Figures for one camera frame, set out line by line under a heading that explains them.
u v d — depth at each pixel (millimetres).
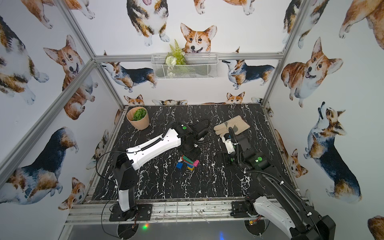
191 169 874
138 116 1005
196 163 781
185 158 774
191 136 563
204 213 735
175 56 819
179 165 879
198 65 924
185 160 800
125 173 440
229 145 688
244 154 558
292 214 415
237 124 1097
